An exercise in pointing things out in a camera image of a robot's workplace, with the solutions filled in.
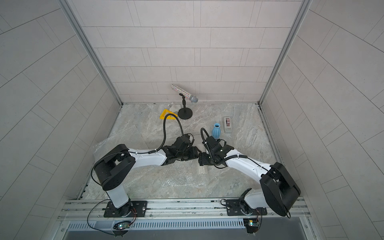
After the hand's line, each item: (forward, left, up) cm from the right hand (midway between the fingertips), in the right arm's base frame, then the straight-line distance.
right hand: (203, 161), depth 84 cm
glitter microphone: (+30, +3, +20) cm, 37 cm away
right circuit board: (-30, -20, -4) cm, 37 cm away
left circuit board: (-27, +37, +2) cm, 46 cm away
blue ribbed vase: (+17, -10, +5) cm, 20 cm away
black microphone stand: (+38, +11, 0) cm, 39 cm away
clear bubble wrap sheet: (-6, +12, -3) cm, 14 cm away
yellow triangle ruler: (+41, +25, -1) cm, 48 cm away
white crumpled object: (+43, +18, +1) cm, 46 cm away
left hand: (+5, 0, 0) cm, 5 cm away
